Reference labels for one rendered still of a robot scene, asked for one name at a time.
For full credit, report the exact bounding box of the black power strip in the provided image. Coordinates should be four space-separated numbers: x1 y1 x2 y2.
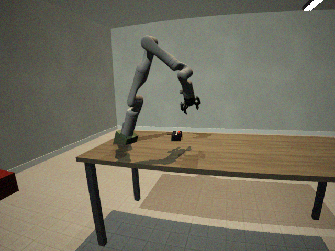
167 131 182 141

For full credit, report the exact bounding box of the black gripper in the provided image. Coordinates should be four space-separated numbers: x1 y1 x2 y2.
181 96 200 114

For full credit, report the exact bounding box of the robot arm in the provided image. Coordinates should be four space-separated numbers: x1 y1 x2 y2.
121 36 194 136

